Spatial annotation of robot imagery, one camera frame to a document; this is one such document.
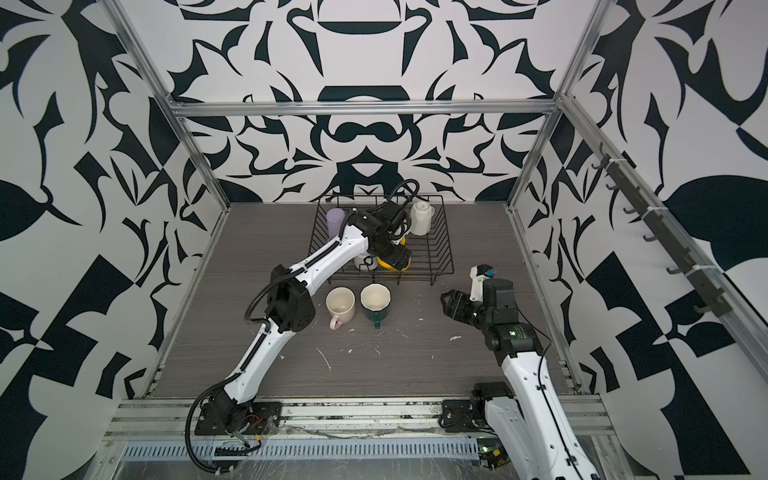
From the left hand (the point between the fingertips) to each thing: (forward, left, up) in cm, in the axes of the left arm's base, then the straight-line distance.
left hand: (400, 251), depth 93 cm
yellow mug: (-6, +6, +2) cm, 8 cm away
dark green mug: (-13, +8, -6) cm, 17 cm away
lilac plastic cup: (+10, +20, +4) cm, 23 cm away
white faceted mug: (+12, -7, +1) cm, 14 cm away
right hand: (-18, -13, +4) cm, 22 cm away
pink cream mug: (-13, +18, -8) cm, 24 cm away
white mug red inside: (-9, +10, +8) cm, 15 cm away
